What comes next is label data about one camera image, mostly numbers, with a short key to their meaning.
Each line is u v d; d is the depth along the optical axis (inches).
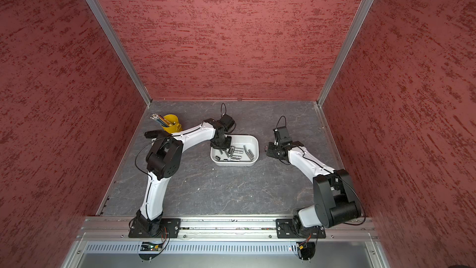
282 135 28.4
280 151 25.8
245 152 38.3
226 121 32.0
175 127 38.1
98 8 31.2
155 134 40.9
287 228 29.2
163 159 21.7
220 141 33.3
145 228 25.5
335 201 17.0
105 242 28.0
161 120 36.3
